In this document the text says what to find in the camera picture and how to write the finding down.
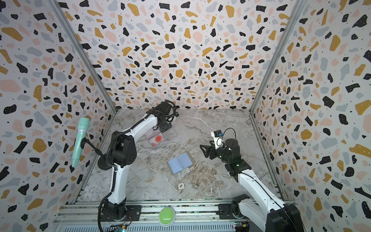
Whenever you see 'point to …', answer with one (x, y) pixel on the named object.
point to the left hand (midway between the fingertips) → (167, 122)
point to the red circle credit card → (156, 139)
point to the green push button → (167, 216)
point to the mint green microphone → (82, 125)
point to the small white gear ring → (181, 186)
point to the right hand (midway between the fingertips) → (208, 144)
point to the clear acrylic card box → (167, 136)
